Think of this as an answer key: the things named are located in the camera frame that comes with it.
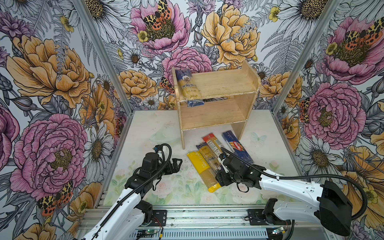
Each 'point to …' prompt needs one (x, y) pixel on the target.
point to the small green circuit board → (146, 233)
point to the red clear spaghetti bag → (213, 143)
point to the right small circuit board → (277, 230)
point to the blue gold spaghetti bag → (213, 163)
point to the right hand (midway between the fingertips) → (223, 180)
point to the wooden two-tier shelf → (229, 97)
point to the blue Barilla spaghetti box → (236, 146)
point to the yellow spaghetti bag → (205, 171)
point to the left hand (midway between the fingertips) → (175, 166)
